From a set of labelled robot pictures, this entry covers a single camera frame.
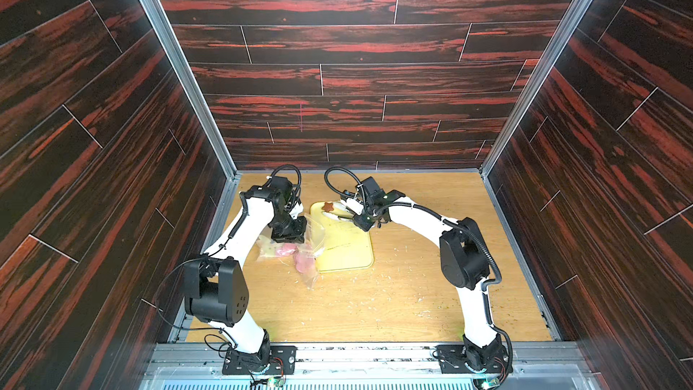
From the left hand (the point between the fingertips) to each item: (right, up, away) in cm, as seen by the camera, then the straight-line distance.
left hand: (305, 239), depth 85 cm
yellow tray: (+14, -5, +12) cm, 19 cm away
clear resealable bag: (+1, -4, -6) cm, 7 cm away
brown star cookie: (+6, +9, +23) cm, 25 cm away
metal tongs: (+13, +7, +19) cm, 24 cm away
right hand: (+20, +7, +14) cm, 25 cm away
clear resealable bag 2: (-13, -6, +9) cm, 17 cm away
